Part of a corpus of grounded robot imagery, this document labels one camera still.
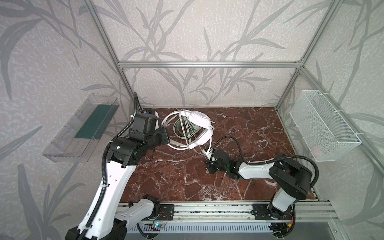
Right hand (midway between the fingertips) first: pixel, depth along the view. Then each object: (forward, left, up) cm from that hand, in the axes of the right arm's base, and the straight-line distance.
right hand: (204, 157), depth 89 cm
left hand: (-1, +15, +30) cm, 34 cm away
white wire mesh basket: (-4, -53, +29) cm, 61 cm away
